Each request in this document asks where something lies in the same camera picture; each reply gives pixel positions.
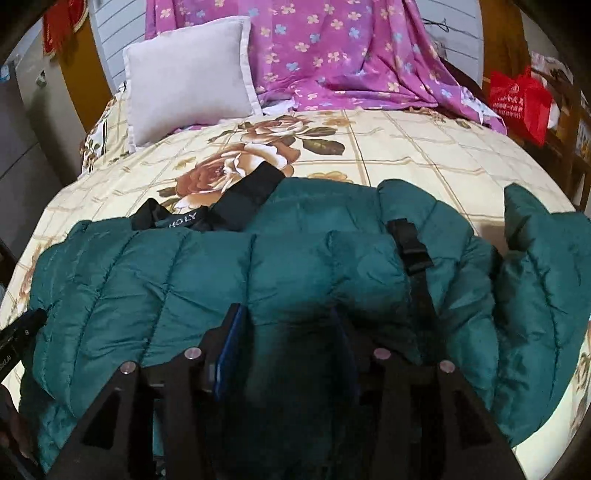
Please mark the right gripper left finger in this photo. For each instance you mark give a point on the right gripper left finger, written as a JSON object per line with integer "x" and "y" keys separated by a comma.
{"x": 159, "y": 421}

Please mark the wooden chair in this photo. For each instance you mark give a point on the wooden chair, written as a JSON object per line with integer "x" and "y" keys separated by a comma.
{"x": 566, "y": 163}

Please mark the cream floral plaid bedspread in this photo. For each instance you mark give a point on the cream floral plaid bedspread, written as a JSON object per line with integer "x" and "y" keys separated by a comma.
{"x": 369, "y": 147}

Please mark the dark green puffer jacket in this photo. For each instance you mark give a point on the dark green puffer jacket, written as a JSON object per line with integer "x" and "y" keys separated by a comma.
{"x": 303, "y": 329}

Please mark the white square pillow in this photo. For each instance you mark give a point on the white square pillow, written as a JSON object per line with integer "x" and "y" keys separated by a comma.
{"x": 198, "y": 75}

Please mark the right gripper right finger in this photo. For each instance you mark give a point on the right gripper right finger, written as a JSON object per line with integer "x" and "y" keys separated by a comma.
{"x": 415, "y": 421}

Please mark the white panelled headboard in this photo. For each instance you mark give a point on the white panelled headboard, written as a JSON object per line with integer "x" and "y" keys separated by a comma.
{"x": 456, "y": 27}

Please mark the purple floral bed sheet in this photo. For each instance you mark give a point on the purple floral bed sheet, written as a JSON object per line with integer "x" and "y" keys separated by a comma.
{"x": 331, "y": 55}

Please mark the red plastic bag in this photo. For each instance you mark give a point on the red plastic bag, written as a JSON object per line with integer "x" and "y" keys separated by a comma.
{"x": 523, "y": 102}

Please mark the grey wardrobe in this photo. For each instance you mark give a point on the grey wardrobe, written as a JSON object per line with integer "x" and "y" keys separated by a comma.
{"x": 40, "y": 137}

